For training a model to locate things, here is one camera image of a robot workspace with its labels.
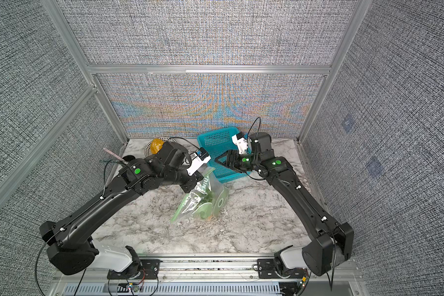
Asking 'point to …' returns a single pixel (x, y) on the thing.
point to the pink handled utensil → (113, 154)
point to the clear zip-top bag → (187, 210)
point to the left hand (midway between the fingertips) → (205, 175)
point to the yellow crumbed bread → (156, 145)
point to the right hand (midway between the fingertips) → (219, 157)
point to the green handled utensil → (110, 160)
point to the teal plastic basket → (216, 142)
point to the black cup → (128, 158)
